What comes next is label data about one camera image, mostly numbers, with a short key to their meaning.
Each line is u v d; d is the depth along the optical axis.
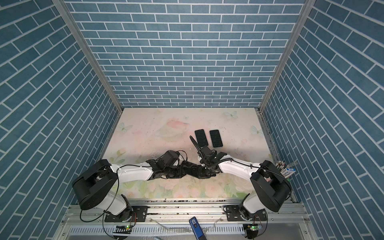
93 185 0.45
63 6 0.70
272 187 0.44
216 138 1.05
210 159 0.67
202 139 1.02
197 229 0.68
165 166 0.69
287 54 0.87
